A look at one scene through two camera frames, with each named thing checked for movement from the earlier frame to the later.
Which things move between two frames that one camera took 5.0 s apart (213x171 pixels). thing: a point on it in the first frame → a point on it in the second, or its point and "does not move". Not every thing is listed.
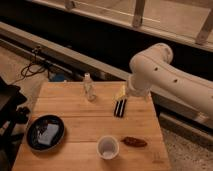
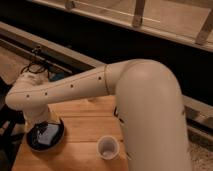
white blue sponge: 47,135 does not move
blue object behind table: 59,77 does not move
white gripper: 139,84 → 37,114
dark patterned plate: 37,125 does not move
